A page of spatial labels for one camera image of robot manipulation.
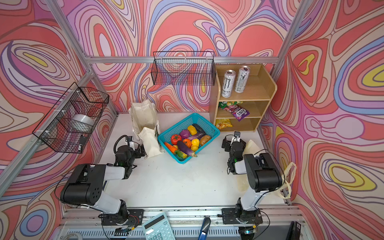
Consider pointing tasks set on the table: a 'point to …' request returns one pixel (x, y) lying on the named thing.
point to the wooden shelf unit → (240, 96)
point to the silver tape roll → (85, 118)
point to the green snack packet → (225, 104)
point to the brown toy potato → (204, 139)
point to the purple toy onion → (184, 134)
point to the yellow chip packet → (221, 123)
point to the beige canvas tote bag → (146, 127)
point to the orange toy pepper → (188, 142)
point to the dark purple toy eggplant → (182, 146)
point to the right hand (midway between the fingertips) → (233, 140)
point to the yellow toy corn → (192, 130)
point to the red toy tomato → (175, 138)
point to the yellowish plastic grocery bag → (244, 184)
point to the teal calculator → (159, 228)
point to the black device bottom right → (294, 231)
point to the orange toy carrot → (172, 148)
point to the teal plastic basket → (180, 155)
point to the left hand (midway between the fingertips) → (137, 143)
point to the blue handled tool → (205, 227)
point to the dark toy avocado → (199, 129)
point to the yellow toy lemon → (195, 142)
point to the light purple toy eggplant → (197, 136)
